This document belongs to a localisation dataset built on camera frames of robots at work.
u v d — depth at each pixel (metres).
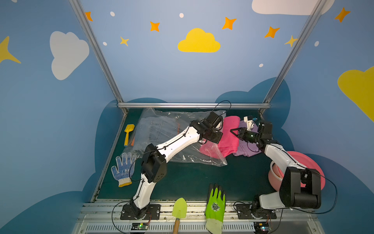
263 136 0.69
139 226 0.71
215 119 0.64
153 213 0.74
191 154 0.92
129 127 1.07
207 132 0.61
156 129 0.99
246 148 0.76
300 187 0.44
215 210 0.75
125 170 0.88
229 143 0.84
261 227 0.71
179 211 0.75
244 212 0.75
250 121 0.80
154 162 0.49
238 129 0.83
